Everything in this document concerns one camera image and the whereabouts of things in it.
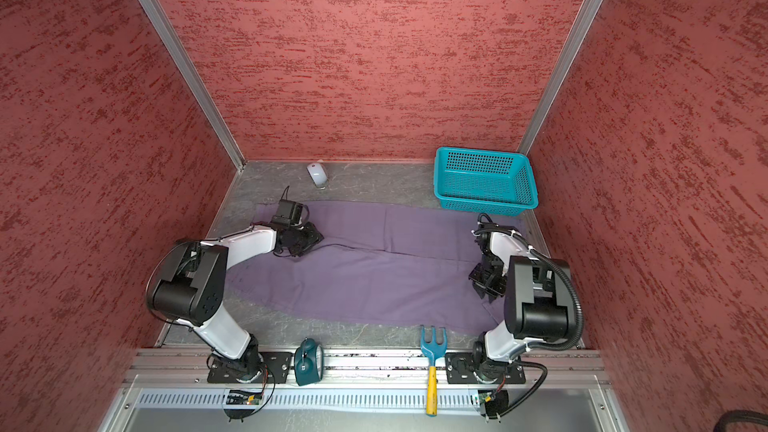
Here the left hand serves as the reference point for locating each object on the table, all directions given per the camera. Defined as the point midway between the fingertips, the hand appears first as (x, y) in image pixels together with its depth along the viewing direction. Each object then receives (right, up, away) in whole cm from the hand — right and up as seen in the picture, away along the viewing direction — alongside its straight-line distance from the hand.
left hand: (319, 244), depth 96 cm
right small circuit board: (+50, -34, -25) cm, 65 cm away
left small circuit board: (-13, -34, -24) cm, 43 cm away
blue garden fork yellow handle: (+35, -24, -21) cm, 47 cm away
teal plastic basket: (+60, +21, +19) cm, 66 cm away
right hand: (+50, -14, -12) cm, 54 cm away
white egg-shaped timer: (-3, +23, +11) cm, 26 cm away
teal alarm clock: (+4, -23, -28) cm, 36 cm away
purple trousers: (+21, -5, -4) cm, 22 cm away
